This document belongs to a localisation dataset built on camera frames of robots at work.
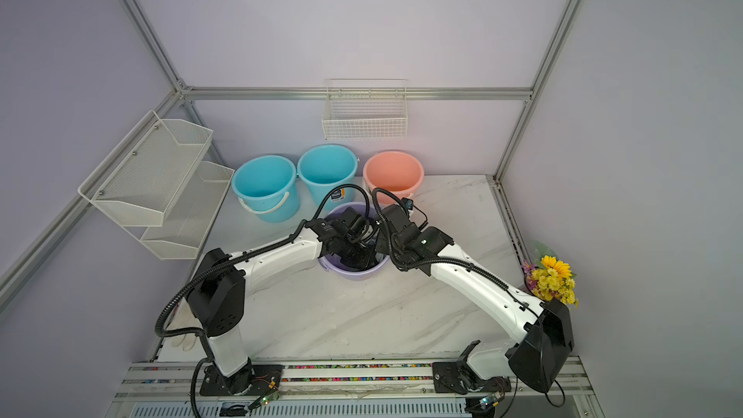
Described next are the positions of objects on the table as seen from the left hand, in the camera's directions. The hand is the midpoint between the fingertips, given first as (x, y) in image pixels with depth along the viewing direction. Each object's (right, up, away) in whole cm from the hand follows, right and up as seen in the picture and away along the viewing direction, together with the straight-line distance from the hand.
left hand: (375, 269), depth 84 cm
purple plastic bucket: (-10, +4, -13) cm, 17 cm away
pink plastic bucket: (+8, +30, +16) cm, 35 cm away
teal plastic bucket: (-19, +33, +19) cm, 42 cm away
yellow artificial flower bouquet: (+41, +2, -19) cm, 45 cm away
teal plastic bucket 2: (-37, +26, +13) cm, 47 cm away
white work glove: (-57, -15, +1) cm, 59 cm away
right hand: (+3, +8, -5) cm, 10 cm away
